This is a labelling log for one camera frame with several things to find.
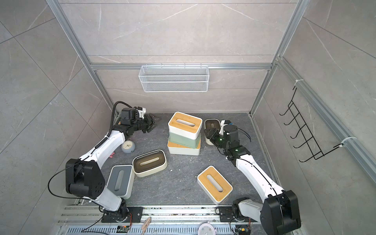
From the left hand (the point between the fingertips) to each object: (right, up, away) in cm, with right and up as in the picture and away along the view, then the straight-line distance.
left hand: (162, 118), depth 83 cm
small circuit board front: (-17, -55, -13) cm, 59 cm away
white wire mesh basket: (+5, +29, +17) cm, 34 cm away
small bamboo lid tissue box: (+13, -4, -3) cm, 14 cm away
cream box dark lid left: (-8, -27, +3) cm, 28 cm away
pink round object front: (+25, -53, -15) cm, 61 cm away
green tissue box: (+13, -12, 0) cm, 18 cm away
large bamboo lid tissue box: (+7, -18, +5) cm, 20 cm away
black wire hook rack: (+71, -8, -15) cm, 73 cm away
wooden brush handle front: (-5, -53, -14) cm, 55 cm away
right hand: (+26, -7, -4) cm, 27 cm away
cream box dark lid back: (+32, -3, +23) cm, 39 cm away
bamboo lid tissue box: (+31, -38, 0) cm, 49 cm away
